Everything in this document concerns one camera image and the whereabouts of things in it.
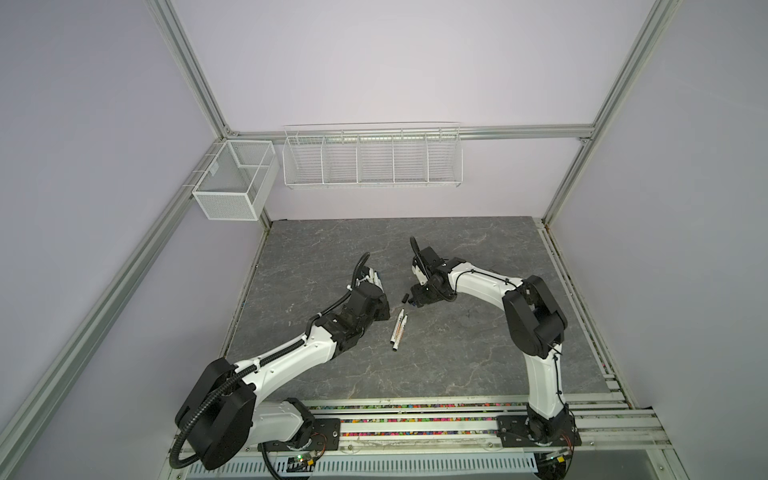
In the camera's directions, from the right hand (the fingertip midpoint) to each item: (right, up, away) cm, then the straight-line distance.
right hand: (423, 299), depth 97 cm
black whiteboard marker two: (-9, -11, -9) cm, 16 cm away
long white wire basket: (-17, +49, +1) cm, 51 cm away
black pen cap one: (-6, 0, +1) cm, 6 cm away
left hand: (-12, +2, -13) cm, 18 cm away
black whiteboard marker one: (-9, -8, -6) cm, 13 cm away
